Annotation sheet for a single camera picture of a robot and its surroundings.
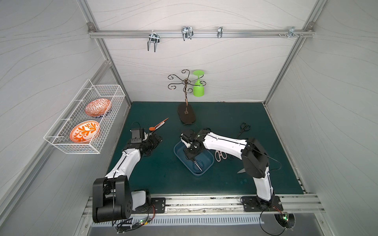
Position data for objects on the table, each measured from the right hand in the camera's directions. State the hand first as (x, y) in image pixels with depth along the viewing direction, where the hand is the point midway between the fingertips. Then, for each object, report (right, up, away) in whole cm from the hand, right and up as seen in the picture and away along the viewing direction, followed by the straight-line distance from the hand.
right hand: (188, 152), depth 87 cm
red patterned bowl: (-45, +26, -15) cm, 54 cm away
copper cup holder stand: (-2, +25, +25) cm, 35 cm away
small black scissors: (+40, +14, +17) cm, 46 cm away
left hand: (-18, +7, 0) cm, 19 cm away
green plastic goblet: (+6, +41, +11) cm, 43 cm away
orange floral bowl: (-45, +15, -24) cm, 53 cm away
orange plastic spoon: (-26, +13, +17) cm, 34 cm away
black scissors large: (+4, -6, -1) cm, 8 cm away
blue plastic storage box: (+10, -5, +1) cm, 11 cm away
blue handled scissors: (+7, -7, 0) cm, 10 cm away
